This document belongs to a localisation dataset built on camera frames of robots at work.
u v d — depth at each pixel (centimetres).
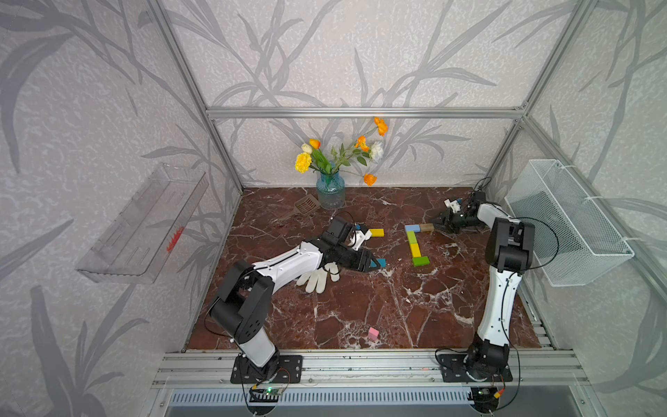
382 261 96
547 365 76
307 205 115
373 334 76
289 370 72
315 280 91
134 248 64
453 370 73
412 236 103
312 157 99
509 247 64
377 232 106
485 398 72
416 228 105
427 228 106
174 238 65
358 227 80
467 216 94
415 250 99
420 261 96
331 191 105
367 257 77
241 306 45
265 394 72
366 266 75
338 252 70
